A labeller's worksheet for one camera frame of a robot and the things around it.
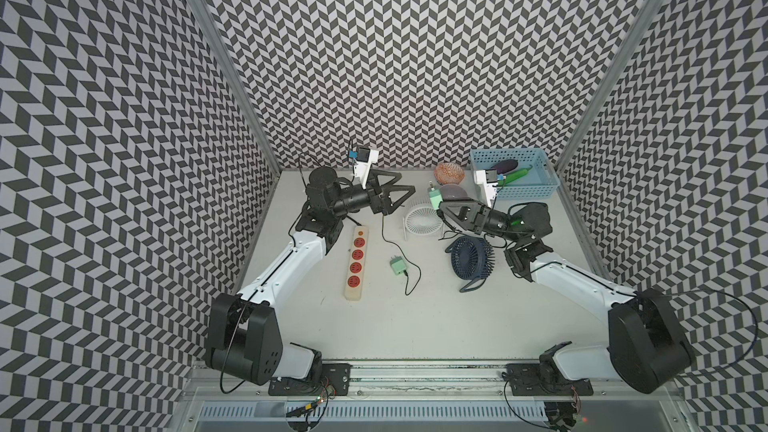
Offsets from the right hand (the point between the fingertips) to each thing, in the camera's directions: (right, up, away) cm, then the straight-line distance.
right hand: (439, 209), depth 67 cm
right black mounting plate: (+23, -38, -1) cm, 44 cm away
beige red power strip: (-22, -21, +21) cm, 38 cm away
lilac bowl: (+11, +4, +40) cm, 41 cm away
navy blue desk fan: (+11, -15, +17) cm, 26 cm away
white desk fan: (-2, -4, +25) cm, 26 cm away
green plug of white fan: (-10, -18, +24) cm, 32 cm away
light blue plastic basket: (+46, +9, +48) cm, 67 cm away
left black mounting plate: (-26, -42, +5) cm, 50 cm away
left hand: (-8, +6, +2) cm, 10 cm away
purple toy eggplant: (+32, +15, +48) cm, 60 cm away
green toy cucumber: (+34, +10, +44) cm, 56 cm away
